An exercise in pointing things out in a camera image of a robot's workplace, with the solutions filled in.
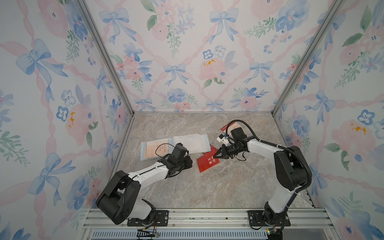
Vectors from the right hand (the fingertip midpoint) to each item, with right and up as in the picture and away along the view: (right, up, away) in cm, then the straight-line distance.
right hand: (215, 156), depth 88 cm
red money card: (-3, +1, +2) cm, 4 cm away
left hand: (-13, -3, 0) cm, 14 cm away
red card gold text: (-5, -3, +1) cm, 6 cm away
